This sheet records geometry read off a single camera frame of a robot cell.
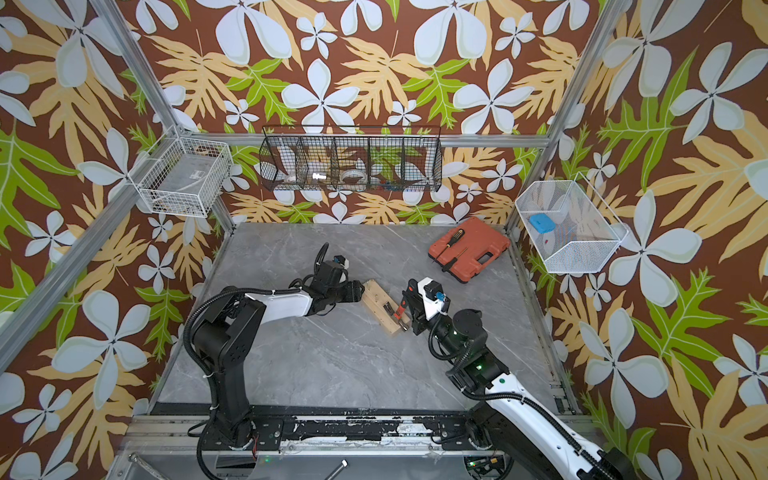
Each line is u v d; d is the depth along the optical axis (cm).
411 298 70
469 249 108
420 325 64
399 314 85
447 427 76
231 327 51
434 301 60
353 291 88
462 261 104
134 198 73
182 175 86
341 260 91
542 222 86
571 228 83
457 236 108
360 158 98
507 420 52
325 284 78
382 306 92
